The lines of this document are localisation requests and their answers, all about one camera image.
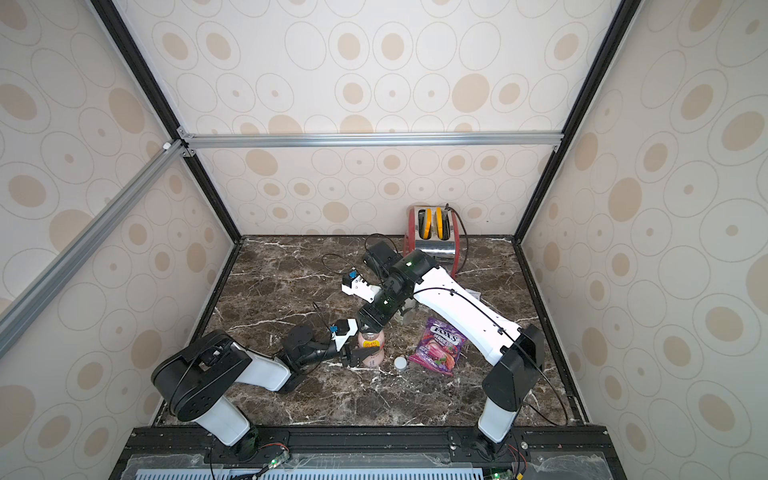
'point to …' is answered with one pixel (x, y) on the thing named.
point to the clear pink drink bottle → (373, 340)
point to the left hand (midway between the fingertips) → (378, 340)
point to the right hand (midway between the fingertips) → (365, 328)
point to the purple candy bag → (440, 347)
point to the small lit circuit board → (275, 462)
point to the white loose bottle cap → (400, 362)
